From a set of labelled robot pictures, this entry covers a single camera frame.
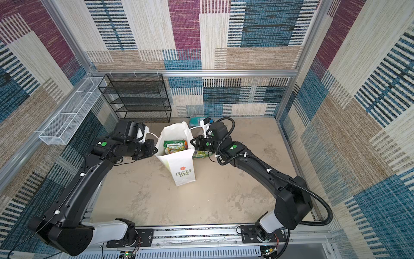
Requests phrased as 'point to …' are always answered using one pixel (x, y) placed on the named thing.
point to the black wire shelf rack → (137, 96)
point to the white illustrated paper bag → (181, 164)
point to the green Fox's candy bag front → (172, 147)
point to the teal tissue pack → (195, 121)
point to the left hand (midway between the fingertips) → (159, 149)
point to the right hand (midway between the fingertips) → (193, 143)
